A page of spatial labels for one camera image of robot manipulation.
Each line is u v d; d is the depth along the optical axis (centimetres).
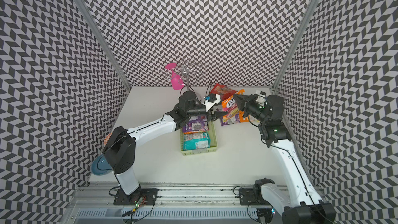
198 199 73
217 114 67
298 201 38
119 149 48
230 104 69
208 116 67
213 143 91
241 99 65
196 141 89
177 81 101
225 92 114
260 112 57
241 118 99
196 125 93
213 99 62
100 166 80
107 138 94
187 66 105
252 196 72
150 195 73
